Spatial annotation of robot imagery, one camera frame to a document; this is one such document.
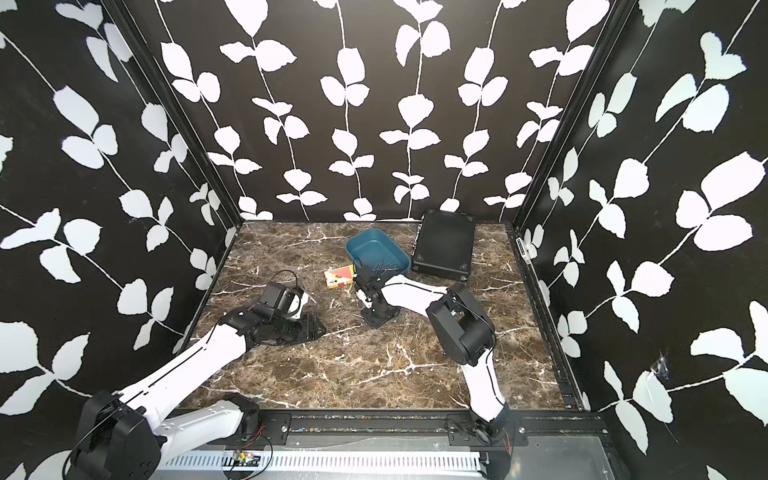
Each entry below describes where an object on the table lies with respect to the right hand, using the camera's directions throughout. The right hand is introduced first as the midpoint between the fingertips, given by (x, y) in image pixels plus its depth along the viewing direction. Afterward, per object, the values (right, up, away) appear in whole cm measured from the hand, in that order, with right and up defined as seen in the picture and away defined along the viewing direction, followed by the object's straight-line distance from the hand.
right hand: (375, 316), depth 94 cm
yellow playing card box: (-13, +12, +8) cm, 19 cm away
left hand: (-14, 0, -13) cm, 19 cm away
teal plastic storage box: (0, +21, +17) cm, 27 cm away
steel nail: (+2, +15, +13) cm, 20 cm away
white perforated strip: (-10, -29, -24) cm, 39 cm away
